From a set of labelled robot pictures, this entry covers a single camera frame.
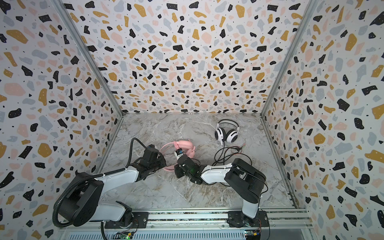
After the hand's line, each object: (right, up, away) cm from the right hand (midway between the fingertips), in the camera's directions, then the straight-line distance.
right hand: (173, 164), depth 86 cm
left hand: (-4, +3, +4) cm, 6 cm away
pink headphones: (+9, +9, +4) cm, 13 cm away
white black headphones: (+36, +15, +12) cm, 41 cm away
